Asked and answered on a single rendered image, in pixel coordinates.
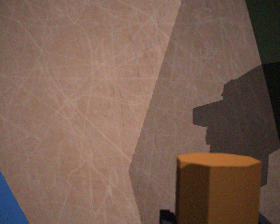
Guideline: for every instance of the orange-brown octagonal handle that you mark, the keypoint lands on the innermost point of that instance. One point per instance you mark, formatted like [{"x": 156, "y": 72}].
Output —
[{"x": 217, "y": 188}]

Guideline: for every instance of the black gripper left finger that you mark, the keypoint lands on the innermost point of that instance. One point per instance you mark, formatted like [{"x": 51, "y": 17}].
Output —
[{"x": 167, "y": 217}]

